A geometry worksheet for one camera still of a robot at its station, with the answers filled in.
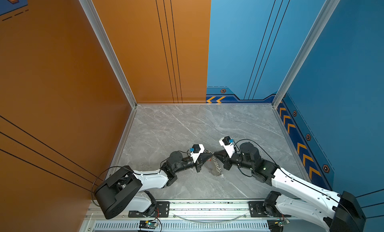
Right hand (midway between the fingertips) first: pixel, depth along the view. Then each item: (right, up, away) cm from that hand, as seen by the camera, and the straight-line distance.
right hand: (213, 154), depth 74 cm
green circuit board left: (-32, -33, -4) cm, 46 cm away
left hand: (-1, 0, 0) cm, 1 cm away
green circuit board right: (+30, -33, -4) cm, 45 cm away
